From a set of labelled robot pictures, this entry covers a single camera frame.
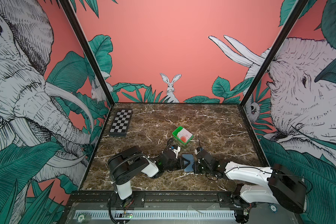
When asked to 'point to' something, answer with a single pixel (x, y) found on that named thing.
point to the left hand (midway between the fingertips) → (191, 162)
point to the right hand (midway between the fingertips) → (191, 165)
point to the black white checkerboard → (121, 122)
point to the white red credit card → (184, 135)
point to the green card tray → (175, 132)
